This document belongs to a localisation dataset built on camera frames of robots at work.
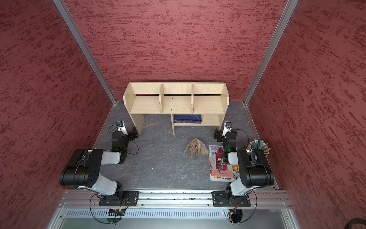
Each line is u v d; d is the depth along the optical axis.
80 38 0.83
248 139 0.97
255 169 0.45
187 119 0.90
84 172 0.45
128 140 0.81
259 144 0.80
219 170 0.83
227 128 0.80
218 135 0.84
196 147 0.87
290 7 0.71
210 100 0.87
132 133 0.85
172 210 0.71
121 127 0.79
